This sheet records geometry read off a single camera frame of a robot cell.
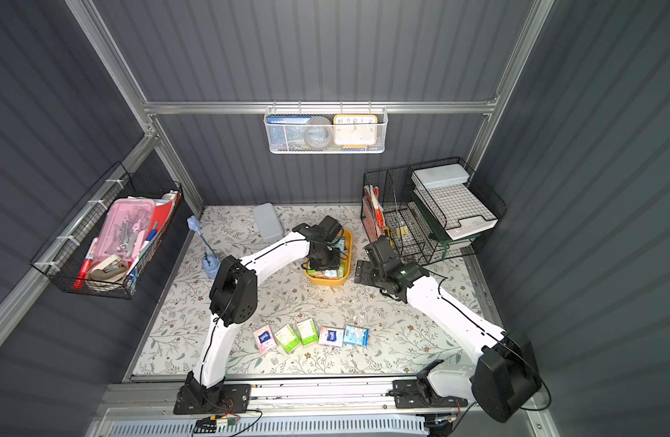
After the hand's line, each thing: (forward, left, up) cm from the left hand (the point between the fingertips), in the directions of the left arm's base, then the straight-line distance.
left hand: (340, 269), depth 94 cm
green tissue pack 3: (-21, +10, -3) cm, 23 cm away
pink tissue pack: (-3, +3, +1) cm, 4 cm away
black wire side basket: (-16, +55, +23) cm, 62 cm away
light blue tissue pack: (-22, -5, -4) cm, 23 cm away
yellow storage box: (-1, -1, +1) cm, 2 cm away
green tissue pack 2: (-23, +16, -3) cm, 28 cm away
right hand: (-6, -10, +9) cm, 15 cm away
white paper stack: (+18, -39, +15) cm, 46 cm away
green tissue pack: (-2, +9, +1) cm, 10 cm away
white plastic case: (+26, +30, -4) cm, 40 cm away
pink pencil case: (-3, +58, +25) cm, 63 cm away
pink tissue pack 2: (-23, +23, -3) cm, 32 cm away
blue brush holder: (+1, +44, +4) cm, 44 cm away
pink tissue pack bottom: (-22, +3, -4) cm, 22 cm away
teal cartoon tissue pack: (0, 0, +14) cm, 14 cm away
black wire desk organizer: (+32, -22, -2) cm, 39 cm away
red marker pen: (-14, +62, +25) cm, 68 cm away
